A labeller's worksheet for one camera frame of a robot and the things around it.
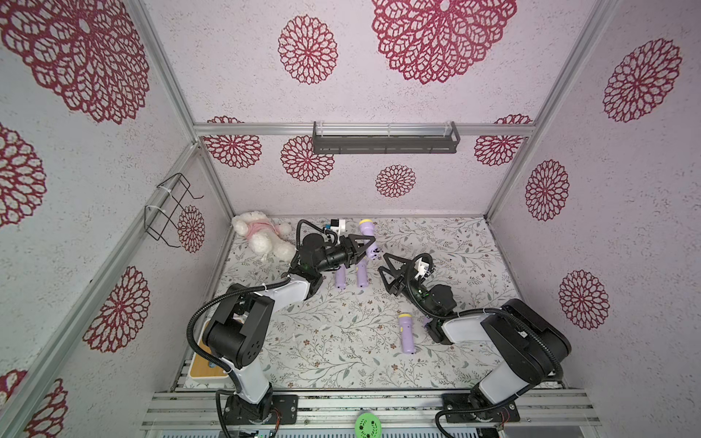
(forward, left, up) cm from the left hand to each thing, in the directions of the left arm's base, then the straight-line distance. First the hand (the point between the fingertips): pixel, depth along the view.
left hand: (375, 242), depth 79 cm
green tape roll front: (-43, +3, -19) cm, 47 cm away
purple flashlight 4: (-17, -10, -21) cm, 29 cm away
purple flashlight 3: (+3, +3, -23) cm, 23 cm away
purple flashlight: (+4, +3, +1) cm, 5 cm away
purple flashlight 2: (+2, +11, -23) cm, 25 cm away
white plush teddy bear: (+9, +36, -9) cm, 38 cm away
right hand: (-6, -1, -1) cm, 7 cm away
